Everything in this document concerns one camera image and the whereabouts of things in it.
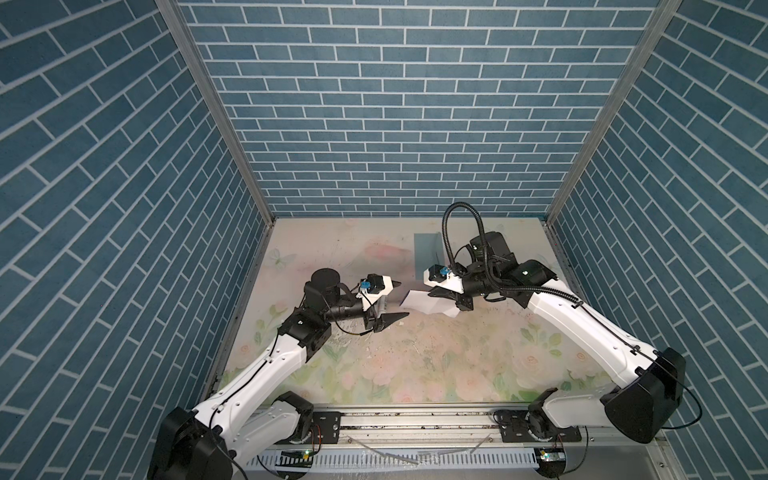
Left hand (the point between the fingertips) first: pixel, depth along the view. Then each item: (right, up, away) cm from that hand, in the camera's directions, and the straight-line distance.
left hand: (401, 299), depth 70 cm
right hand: (+7, +3, +4) cm, 9 cm away
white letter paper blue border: (+7, -3, +7) cm, 10 cm away
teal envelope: (+11, +10, +42) cm, 44 cm away
